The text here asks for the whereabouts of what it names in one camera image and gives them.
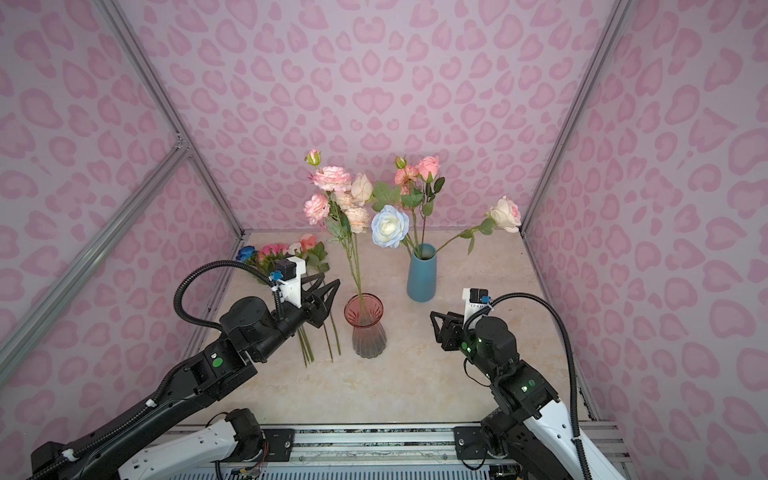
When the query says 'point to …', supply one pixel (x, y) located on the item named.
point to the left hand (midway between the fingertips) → (331, 274)
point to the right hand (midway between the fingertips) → (437, 315)
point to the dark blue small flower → (245, 253)
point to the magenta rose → (275, 249)
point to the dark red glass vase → (369, 337)
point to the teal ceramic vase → (422, 274)
